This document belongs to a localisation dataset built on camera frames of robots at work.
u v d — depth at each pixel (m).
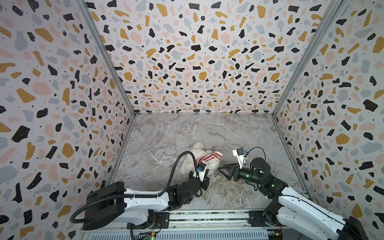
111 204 0.42
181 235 0.70
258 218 0.75
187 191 0.56
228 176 0.66
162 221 0.73
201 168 0.64
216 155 0.79
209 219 0.76
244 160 0.67
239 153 0.69
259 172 0.58
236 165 0.67
